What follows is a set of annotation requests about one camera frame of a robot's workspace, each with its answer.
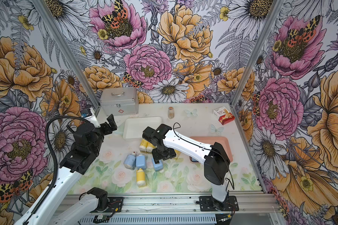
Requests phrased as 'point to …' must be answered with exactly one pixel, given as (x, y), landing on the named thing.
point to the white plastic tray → (134, 126)
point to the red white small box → (223, 115)
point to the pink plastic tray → (223, 141)
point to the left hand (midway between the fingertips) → (104, 121)
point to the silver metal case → (121, 101)
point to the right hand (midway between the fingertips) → (165, 162)
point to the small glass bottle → (171, 112)
